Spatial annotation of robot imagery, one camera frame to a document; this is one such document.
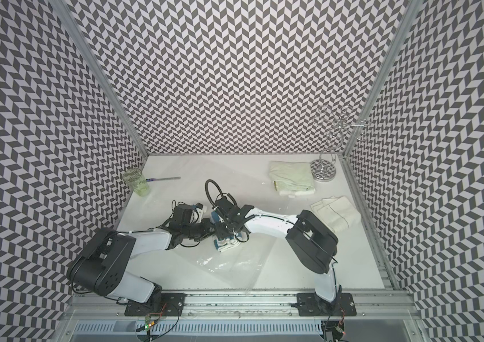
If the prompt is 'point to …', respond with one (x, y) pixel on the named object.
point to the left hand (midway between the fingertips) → (220, 230)
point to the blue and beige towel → (224, 243)
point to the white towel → (337, 211)
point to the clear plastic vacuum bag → (237, 263)
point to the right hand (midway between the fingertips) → (222, 234)
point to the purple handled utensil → (161, 179)
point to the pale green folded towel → (292, 178)
